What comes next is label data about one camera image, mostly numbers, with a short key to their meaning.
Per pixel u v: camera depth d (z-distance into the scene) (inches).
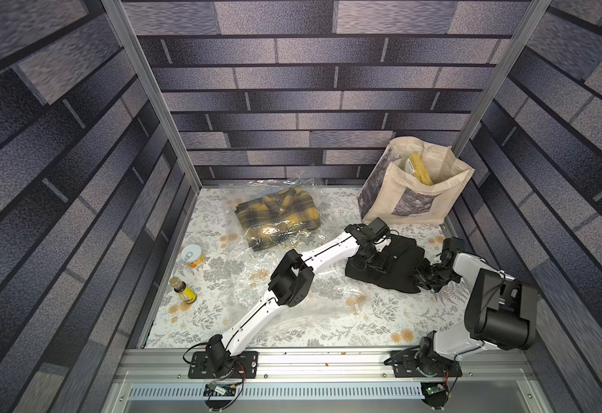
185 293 31.3
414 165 38.3
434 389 28.7
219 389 27.9
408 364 28.7
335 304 33.8
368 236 29.9
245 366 29.0
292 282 24.7
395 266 34.5
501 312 17.9
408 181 34.1
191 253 36.3
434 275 30.5
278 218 40.9
